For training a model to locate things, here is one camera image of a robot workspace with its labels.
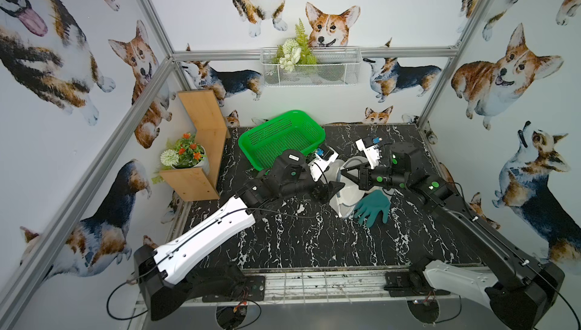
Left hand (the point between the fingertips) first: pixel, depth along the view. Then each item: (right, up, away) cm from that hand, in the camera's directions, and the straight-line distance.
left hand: (334, 169), depth 66 cm
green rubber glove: (+17, -19, +24) cm, 35 cm away
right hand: (+5, +1, +3) cm, 5 cm away
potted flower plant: (-53, +4, +17) cm, 56 cm away
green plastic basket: (-17, +15, +54) cm, 59 cm away
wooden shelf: (-48, -7, +17) cm, 52 cm away
